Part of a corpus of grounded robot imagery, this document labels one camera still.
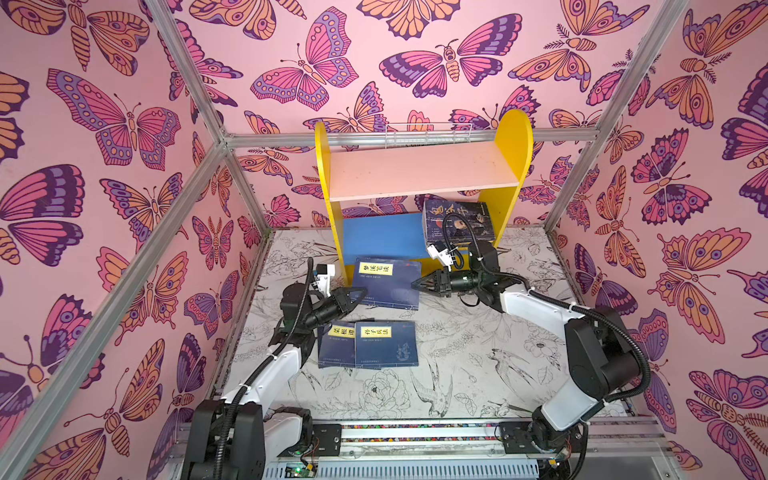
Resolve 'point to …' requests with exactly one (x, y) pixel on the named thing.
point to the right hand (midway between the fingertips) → (415, 284)
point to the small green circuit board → (299, 471)
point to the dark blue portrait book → (476, 214)
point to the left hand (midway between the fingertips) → (368, 290)
